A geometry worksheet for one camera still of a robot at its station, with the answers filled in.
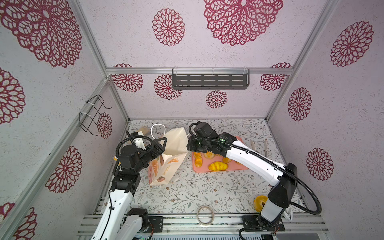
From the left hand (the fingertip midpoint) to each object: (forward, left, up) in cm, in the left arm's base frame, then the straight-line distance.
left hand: (163, 144), depth 72 cm
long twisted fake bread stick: (+6, -18, -25) cm, 32 cm away
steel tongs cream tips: (+14, -57, -26) cm, 64 cm away
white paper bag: (-8, 0, -9) cm, 12 cm away
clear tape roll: (-28, -23, -27) cm, 45 cm away
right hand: (+2, -11, -2) cm, 11 cm away
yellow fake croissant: (0, -30, -24) cm, 38 cm away
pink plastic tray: (+3, -26, -26) cm, 37 cm away
